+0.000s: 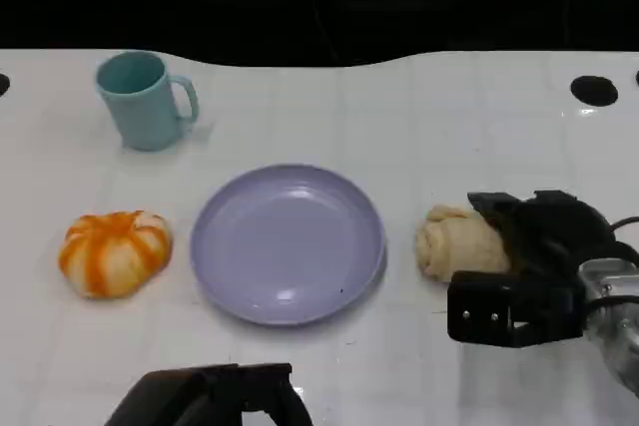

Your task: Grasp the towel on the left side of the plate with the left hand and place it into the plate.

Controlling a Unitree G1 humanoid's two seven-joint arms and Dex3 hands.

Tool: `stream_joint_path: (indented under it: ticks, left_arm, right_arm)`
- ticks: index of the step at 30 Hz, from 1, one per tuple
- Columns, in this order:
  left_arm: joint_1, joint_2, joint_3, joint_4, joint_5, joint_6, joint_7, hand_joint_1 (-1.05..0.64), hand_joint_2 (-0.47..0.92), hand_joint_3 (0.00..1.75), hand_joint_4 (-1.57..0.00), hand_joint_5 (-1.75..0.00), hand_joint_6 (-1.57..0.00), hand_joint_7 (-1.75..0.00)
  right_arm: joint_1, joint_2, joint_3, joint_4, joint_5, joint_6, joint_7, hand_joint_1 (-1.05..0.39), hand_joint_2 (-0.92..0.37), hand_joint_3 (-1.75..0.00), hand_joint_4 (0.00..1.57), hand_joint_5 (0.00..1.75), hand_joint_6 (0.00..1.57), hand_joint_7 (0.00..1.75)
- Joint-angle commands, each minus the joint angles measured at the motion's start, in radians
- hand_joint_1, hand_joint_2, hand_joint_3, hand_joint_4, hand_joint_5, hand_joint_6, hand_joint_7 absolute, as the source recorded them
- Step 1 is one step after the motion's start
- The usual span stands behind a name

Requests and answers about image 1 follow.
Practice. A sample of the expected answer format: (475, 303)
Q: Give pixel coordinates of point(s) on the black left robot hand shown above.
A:
(209, 398)

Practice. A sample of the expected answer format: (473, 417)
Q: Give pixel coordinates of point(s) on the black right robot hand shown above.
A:
(539, 256)

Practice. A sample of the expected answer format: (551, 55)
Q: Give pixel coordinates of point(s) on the lilac plate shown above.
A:
(289, 246)

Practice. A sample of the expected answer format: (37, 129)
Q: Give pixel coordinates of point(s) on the orange and white bread roll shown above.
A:
(115, 254)

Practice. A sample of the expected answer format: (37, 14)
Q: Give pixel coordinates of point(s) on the pale green mug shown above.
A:
(142, 102)

